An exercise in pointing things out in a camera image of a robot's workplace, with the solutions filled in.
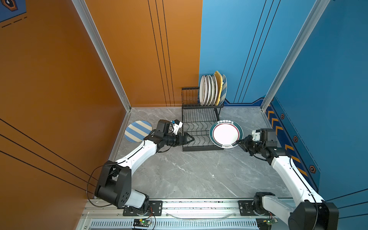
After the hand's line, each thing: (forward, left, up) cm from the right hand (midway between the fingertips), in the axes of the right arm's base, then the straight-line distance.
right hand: (236, 140), depth 81 cm
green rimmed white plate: (+6, +5, -2) cm, 8 cm away
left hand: (+1, +26, 0) cm, 26 cm away
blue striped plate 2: (+27, +5, +15) cm, 31 cm away
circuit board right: (-37, -11, -18) cm, 43 cm away
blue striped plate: (+18, +66, -15) cm, 70 cm away
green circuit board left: (-37, +51, -17) cm, 65 cm away
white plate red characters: (+39, +8, +6) cm, 40 cm away
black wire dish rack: (+27, +21, -13) cm, 37 cm away
